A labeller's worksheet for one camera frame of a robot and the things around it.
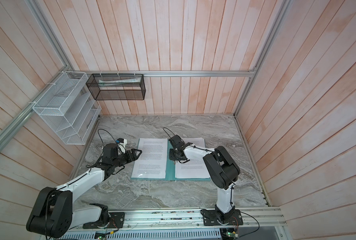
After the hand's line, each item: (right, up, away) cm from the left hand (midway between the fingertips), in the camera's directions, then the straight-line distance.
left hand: (138, 155), depth 87 cm
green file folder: (+19, -10, +3) cm, 22 cm away
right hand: (+20, -2, +10) cm, 23 cm away
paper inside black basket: (-12, +44, +3) cm, 46 cm away
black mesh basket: (-20, +46, +17) cm, 53 cm away
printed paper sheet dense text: (+7, -6, +7) cm, 12 cm away
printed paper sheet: (+35, -9, +3) cm, 36 cm away
